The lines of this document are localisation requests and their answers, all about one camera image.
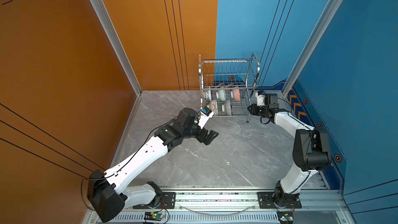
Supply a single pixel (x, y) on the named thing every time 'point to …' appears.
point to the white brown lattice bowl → (213, 106)
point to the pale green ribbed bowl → (222, 95)
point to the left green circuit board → (154, 215)
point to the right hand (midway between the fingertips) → (250, 107)
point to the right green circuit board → (285, 217)
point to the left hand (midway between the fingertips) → (211, 126)
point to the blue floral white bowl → (208, 95)
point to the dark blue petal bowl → (226, 108)
